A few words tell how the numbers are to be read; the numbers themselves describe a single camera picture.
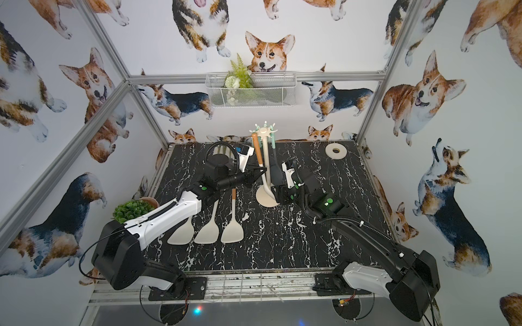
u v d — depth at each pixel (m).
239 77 0.82
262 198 0.97
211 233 0.86
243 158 0.68
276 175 0.86
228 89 0.87
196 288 0.73
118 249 0.42
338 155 1.16
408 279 0.38
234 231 0.86
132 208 0.77
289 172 0.68
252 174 0.68
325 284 0.73
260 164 0.75
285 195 0.66
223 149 1.17
